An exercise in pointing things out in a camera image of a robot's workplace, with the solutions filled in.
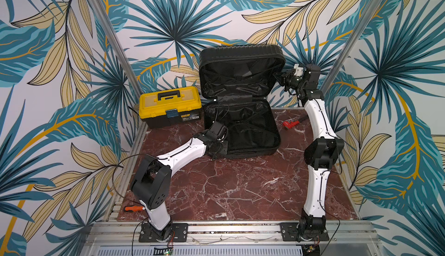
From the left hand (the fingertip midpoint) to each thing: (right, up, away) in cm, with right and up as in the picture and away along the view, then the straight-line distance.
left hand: (224, 150), depth 88 cm
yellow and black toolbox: (-35, +22, +10) cm, 42 cm away
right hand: (+25, +40, -3) cm, 47 cm away
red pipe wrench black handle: (+40, +13, +22) cm, 48 cm away
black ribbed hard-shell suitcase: (+7, +36, +3) cm, 36 cm away
